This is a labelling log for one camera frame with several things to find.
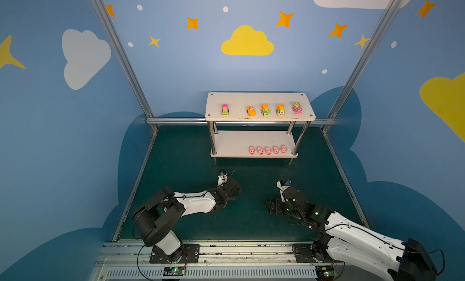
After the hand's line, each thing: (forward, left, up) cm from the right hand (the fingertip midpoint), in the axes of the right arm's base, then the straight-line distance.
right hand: (272, 199), depth 82 cm
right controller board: (-26, -21, -8) cm, 34 cm away
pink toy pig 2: (+30, -5, 0) cm, 30 cm away
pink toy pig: (+30, -9, 0) cm, 32 cm away
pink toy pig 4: (+29, +5, 0) cm, 29 cm away
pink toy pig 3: (+29, 0, 0) cm, 29 cm away
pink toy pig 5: (+28, +10, 0) cm, 30 cm away
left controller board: (-29, +40, -7) cm, 50 cm away
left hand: (+7, +20, -6) cm, 22 cm away
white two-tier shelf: (+31, +19, 0) cm, 37 cm away
